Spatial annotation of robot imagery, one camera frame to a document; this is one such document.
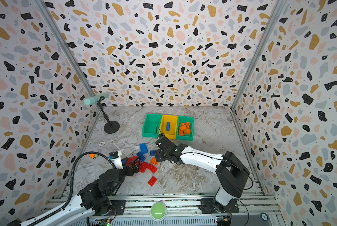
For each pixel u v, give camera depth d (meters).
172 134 1.00
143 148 0.96
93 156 0.60
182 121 1.07
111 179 0.56
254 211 0.75
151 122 1.10
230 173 0.44
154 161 0.90
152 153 0.94
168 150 0.64
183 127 1.04
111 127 1.07
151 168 0.86
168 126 1.09
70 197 0.52
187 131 1.04
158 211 0.72
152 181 0.81
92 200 0.55
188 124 1.09
